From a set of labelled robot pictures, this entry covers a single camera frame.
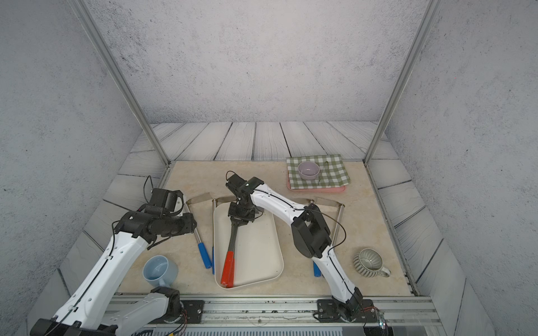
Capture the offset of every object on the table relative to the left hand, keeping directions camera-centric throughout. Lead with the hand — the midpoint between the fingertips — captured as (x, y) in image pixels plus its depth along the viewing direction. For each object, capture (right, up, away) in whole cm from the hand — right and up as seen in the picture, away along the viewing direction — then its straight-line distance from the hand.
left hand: (196, 223), depth 76 cm
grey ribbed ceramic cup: (+66, -17, +8) cm, 69 cm away
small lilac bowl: (+46, +20, +37) cm, 62 cm away
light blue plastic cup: (-16, -20, +6) cm, 27 cm away
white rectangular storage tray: (+21, -14, +11) cm, 27 cm away
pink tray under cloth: (+62, +11, +32) cm, 70 cm away
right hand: (+11, -2, +9) cm, 14 cm away
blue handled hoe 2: (+59, +4, +23) cm, 63 cm away
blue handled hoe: (+41, -11, -14) cm, 45 cm away
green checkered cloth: (+60, +20, +40) cm, 75 cm away
